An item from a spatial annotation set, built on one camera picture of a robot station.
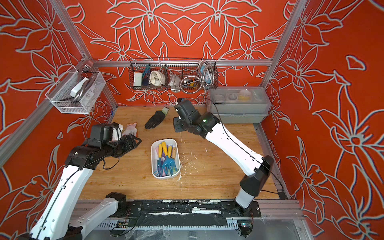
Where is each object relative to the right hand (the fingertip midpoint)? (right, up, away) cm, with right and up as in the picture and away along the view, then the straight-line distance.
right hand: (173, 121), depth 70 cm
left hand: (-17, -9, -1) cm, 20 cm away
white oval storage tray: (-7, -23, +18) cm, 29 cm away
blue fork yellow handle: (-5, -19, +21) cm, 29 cm away
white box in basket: (-25, +26, +20) cm, 41 cm away
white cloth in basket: (-13, +27, +19) cm, 35 cm away
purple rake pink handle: (-13, -18, +22) cm, 32 cm away
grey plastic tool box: (+43, +12, +33) cm, 55 cm away
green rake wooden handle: (-2, -21, +20) cm, 29 cm away
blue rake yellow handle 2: (-10, -24, +14) cm, 30 cm away
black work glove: (-18, +2, +42) cm, 46 cm away
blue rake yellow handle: (-5, -24, +15) cm, 28 cm away
